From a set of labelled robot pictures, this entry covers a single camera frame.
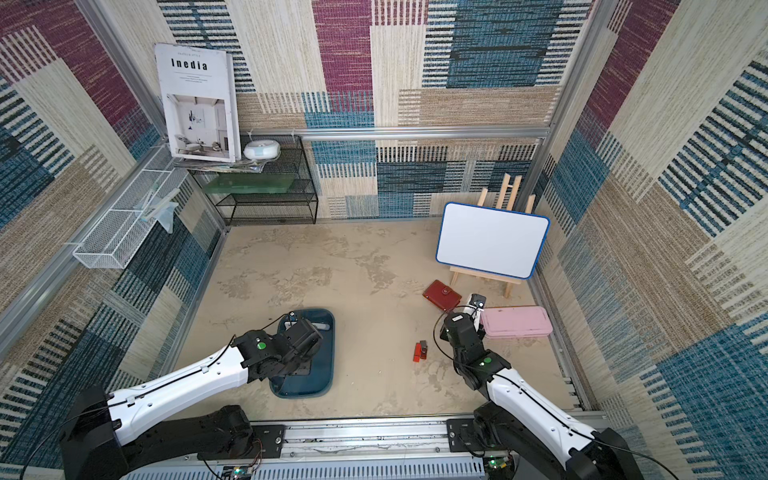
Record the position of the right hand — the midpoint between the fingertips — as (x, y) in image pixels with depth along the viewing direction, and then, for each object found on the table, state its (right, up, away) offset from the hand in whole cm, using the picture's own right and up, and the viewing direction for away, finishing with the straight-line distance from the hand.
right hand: (457, 312), depth 86 cm
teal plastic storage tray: (-37, -16, -7) cm, 40 cm away
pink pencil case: (+19, -4, +6) cm, 21 cm away
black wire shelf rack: (-52, +36, +8) cm, 64 cm away
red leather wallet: (-2, +3, +13) cm, 14 cm away
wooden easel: (+12, +30, 0) cm, 33 cm away
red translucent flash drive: (-11, -12, +2) cm, 16 cm away
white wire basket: (-84, +22, -13) cm, 88 cm away
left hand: (-41, -11, -6) cm, 43 cm away
